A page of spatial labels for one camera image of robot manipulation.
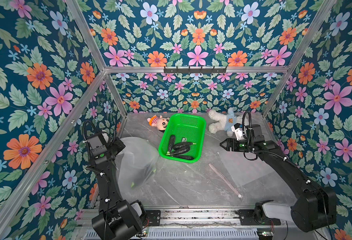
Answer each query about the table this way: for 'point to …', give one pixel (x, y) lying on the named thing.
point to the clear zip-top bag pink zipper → (254, 177)
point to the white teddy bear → (224, 122)
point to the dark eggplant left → (171, 143)
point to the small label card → (184, 139)
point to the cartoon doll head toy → (160, 122)
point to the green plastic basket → (192, 127)
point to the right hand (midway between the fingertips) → (228, 141)
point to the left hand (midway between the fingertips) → (122, 140)
